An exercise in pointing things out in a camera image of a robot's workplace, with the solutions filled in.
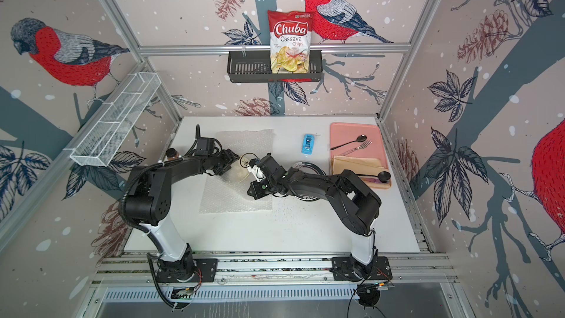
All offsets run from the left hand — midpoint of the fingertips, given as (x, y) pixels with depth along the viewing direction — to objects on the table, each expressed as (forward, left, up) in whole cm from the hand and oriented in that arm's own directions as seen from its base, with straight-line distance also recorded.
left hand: (239, 157), depth 99 cm
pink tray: (+18, -51, -6) cm, 55 cm away
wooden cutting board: (-2, -60, -6) cm, 60 cm away
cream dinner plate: (-6, 0, -4) cm, 7 cm away
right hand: (-18, -7, +2) cm, 19 cm away
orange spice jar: (-1, +29, +4) cm, 29 cm away
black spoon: (+14, -60, -4) cm, 61 cm away
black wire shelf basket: (+39, -6, +22) cm, 45 cm away
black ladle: (-9, -65, -2) cm, 65 cm away
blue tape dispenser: (+10, -32, -3) cm, 34 cm away
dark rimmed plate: (-5, -32, -2) cm, 32 cm away
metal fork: (+9, -59, -4) cm, 60 cm away
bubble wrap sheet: (-16, +7, -6) cm, 19 cm away
